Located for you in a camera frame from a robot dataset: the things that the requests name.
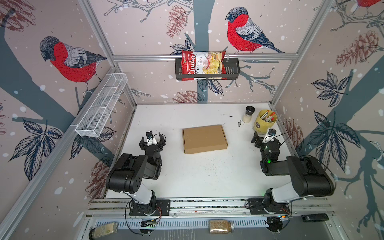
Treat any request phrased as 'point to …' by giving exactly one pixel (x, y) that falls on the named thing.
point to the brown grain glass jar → (221, 226)
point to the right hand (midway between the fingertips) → (262, 134)
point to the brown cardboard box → (203, 139)
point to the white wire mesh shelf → (94, 121)
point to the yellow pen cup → (265, 120)
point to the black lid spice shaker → (249, 110)
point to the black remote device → (315, 217)
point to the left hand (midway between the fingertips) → (150, 134)
